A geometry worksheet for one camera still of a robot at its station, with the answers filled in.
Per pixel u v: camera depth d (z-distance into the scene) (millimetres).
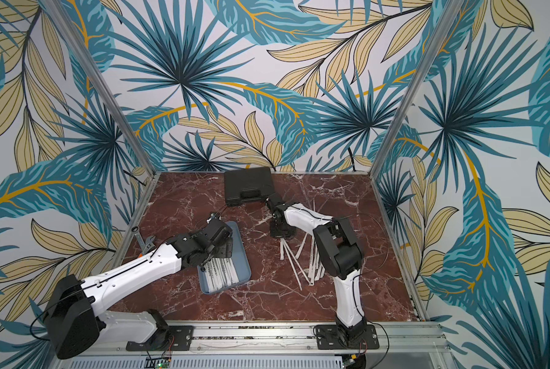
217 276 856
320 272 870
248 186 1088
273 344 734
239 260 892
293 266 878
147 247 924
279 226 836
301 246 947
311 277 862
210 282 842
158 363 718
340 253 531
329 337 733
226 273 862
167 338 705
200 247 593
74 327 387
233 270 870
